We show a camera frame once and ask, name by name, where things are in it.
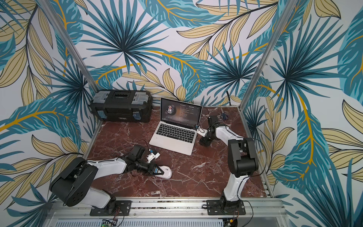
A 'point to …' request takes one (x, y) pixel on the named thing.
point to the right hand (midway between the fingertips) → (206, 137)
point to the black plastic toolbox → (124, 106)
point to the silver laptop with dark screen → (177, 130)
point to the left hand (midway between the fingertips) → (161, 175)
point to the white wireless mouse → (167, 170)
